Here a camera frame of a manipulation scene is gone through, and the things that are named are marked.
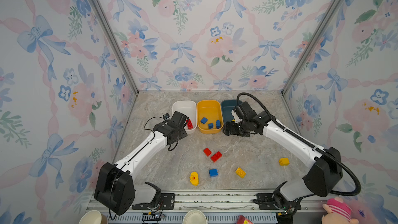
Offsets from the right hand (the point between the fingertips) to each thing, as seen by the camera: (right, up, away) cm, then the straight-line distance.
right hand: (228, 129), depth 82 cm
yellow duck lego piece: (-18, -24, -4) cm, 30 cm away
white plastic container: (-23, +11, +25) cm, 36 cm away
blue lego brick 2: (-13, +3, +21) cm, 25 cm away
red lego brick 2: (-22, 0, +16) cm, 27 cm away
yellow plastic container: (-9, +4, +21) cm, 23 cm away
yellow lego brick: (+6, -23, 0) cm, 24 cm away
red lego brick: (-6, -16, +5) cm, 18 cm away
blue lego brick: (-8, -23, 0) cm, 24 cm away
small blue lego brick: (-9, 0, +18) cm, 20 cm away
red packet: (+3, -36, -16) cm, 40 cm away
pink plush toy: (+45, -33, -16) cm, 58 cm away
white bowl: (-18, -40, -9) cm, 45 cm away
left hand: (-26, -2, +2) cm, 26 cm away
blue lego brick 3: (-4, +1, +17) cm, 18 cm away
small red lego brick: (-11, -14, +8) cm, 20 cm away
